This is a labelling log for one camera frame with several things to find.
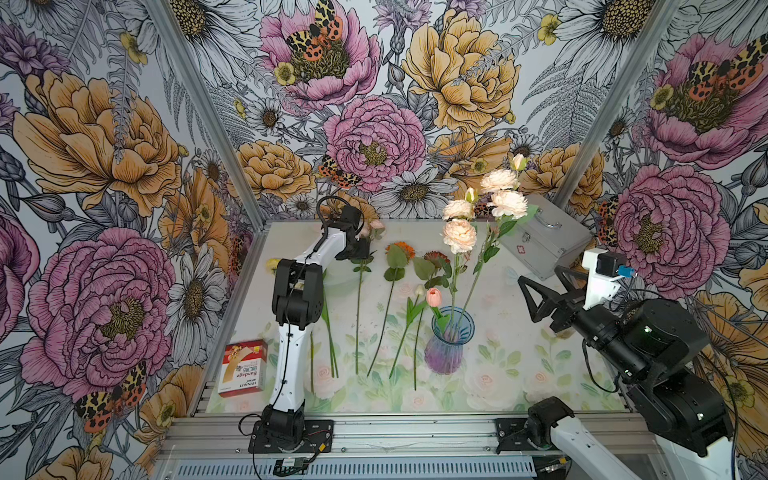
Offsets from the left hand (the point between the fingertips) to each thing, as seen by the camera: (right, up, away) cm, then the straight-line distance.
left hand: (356, 260), depth 105 cm
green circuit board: (-12, -48, -33) cm, 59 cm away
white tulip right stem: (+18, -16, -10) cm, 26 cm away
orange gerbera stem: (+14, +2, -1) cm, 14 cm away
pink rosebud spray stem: (+6, +11, +7) cm, 15 cm away
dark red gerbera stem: (+20, -25, -16) cm, 36 cm away
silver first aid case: (+65, +8, -4) cm, 65 cm away
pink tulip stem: (+21, -7, -41) cm, 47 cm away
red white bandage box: (-27, -28, -24) cm, 46 cm away
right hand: (+39, -2, -48) cm, 62 cm away
